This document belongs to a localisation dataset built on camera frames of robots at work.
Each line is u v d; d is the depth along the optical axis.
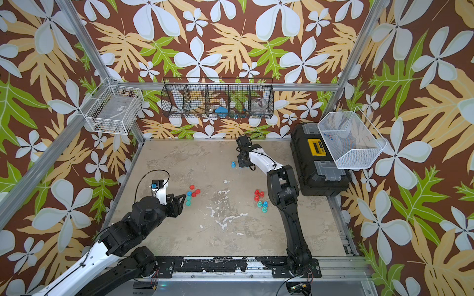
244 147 0.84
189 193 0.97
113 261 0.48
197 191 0.97
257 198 0.93
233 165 1.07
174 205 0.63
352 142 0.84
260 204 0.91
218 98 0.98
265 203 0.90
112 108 0.86
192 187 0.98
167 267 0.75
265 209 0.88
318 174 0.82
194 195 0.96
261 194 0.93
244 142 0.85
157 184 0.62
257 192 0.94
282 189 0.61
